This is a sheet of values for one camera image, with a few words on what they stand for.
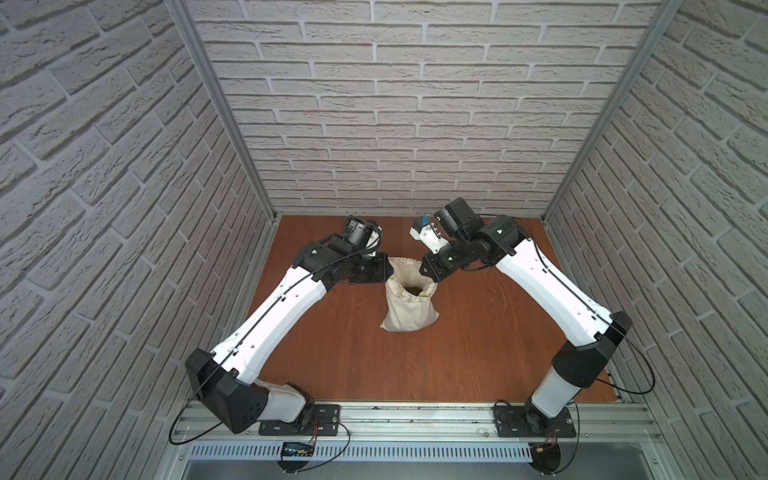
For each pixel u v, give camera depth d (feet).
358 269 1.93
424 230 2.08
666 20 2.28
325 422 2.41
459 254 1.88
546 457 2.28
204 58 2.54
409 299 2.24
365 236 1.85
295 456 2.34
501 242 1.56
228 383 1.24
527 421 2.15
